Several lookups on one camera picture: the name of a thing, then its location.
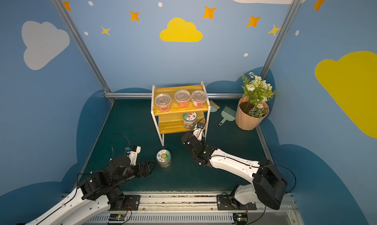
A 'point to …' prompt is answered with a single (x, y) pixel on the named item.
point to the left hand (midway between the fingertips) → (151, 162)
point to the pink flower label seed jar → (189, 120)
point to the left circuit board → (117, 217)
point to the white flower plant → (257, 92)
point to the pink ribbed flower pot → (243, 120)
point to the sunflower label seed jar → (164, 158)
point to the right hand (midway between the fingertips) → (192, 133)
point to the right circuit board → (240, 218)
